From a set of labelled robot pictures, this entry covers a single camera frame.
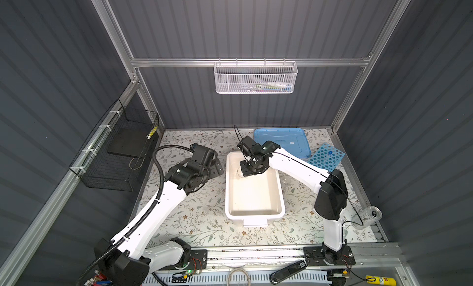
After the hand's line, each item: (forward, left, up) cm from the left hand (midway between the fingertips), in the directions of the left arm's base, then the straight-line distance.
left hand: (212, 168), depth 76 cm
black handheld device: (-35, -27, -21) cm, 49 cm away
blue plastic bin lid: (+34, -46, -22) cm, 62 cm away
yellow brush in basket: (+17, +27, +5) cm, 33 cm away
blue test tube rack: (+15, -60, -15) cm, 64 cm away
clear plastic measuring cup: (-20, -62, -8) cm, 65 cm away
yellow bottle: (-40, -62, -19) cm, 76 cm away
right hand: (+3, -15, -9) cm, 18 cm away
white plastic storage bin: (-5, -19, -22) cm, 30 cm away
